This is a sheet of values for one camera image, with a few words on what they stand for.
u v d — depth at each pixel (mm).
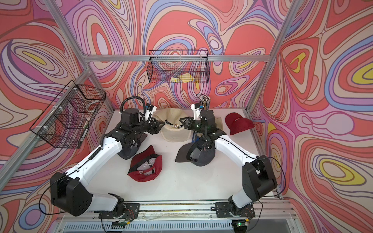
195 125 705
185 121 784
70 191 394
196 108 727
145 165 885
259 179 437
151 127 700
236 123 1070
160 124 728
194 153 933
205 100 1009
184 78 909
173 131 808
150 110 685
